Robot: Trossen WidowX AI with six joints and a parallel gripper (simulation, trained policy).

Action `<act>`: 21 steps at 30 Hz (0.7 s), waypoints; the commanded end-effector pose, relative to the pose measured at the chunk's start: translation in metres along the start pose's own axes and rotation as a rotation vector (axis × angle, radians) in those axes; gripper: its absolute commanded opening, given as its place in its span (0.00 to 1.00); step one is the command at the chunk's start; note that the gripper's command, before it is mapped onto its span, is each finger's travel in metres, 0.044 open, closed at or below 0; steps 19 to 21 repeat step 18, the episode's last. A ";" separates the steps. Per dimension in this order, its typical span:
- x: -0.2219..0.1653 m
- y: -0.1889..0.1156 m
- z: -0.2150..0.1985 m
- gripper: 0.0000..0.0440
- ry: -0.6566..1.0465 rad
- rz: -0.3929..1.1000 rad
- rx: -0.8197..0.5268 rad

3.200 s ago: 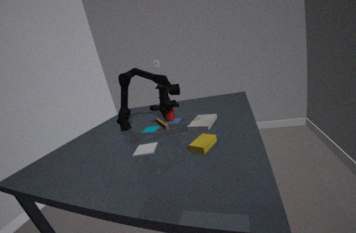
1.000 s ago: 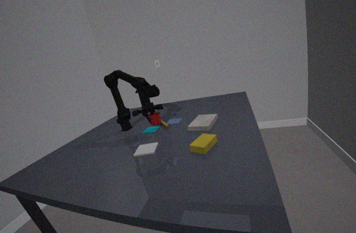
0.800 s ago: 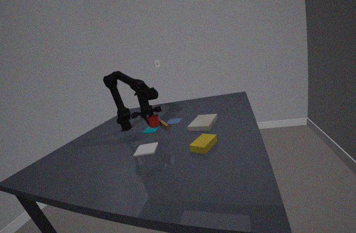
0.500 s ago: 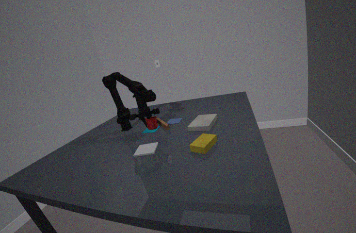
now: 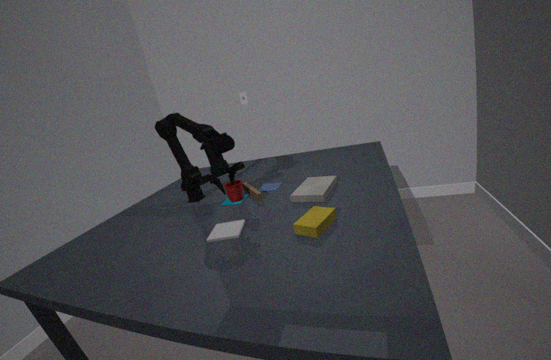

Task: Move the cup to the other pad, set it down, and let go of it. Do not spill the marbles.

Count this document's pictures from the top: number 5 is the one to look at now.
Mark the tan wooden plank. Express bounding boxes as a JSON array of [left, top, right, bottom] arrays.
[[242, 182, 263, 201]]

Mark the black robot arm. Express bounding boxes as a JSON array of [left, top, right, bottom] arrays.
[[155, 112, 234, 203]]

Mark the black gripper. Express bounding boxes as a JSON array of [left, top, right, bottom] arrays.
[[198, 154, 245, 195]]

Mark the yellow rectangular block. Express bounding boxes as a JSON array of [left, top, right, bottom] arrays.
[[294, 206, 336, 238]]

